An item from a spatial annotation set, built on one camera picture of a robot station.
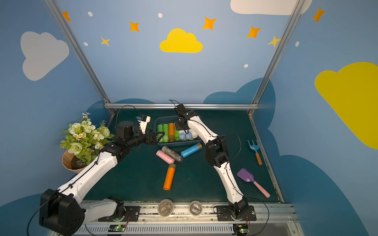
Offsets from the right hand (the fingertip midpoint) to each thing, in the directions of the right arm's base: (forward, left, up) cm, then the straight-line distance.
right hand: (182, 125), depth 101 cm
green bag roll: (-1, +17, -5) cm, 17 cm away
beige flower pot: (-34, +58, +6) cm, 68 cm away
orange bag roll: (-35, +4, -7) cm, 36 cm away
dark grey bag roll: (-20, +5, -6) cm, 21 cm away
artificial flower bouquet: (-28, +45, +18) cm, 56 cm away
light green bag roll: (-1, +12, -5) cm, 13 cm away
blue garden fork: (-10, -52, -9) cm, 53 cm away
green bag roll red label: (-5, +4, -4) cm, 7 cm away
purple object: (-31, -42, -9) cm, 53 cm away
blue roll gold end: (-16, -7, -7) cm, 18 cm away
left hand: (-18, +9, +16) cm, 26 cm away
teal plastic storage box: (-8, -2, -4) cm, 10 cm away
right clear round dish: (-50, -11, -4) cm, 51 cm away
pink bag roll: (-22, +10, -7) cm, 25 cm away
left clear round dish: (-51, +4, -3) cm, 51 cm away
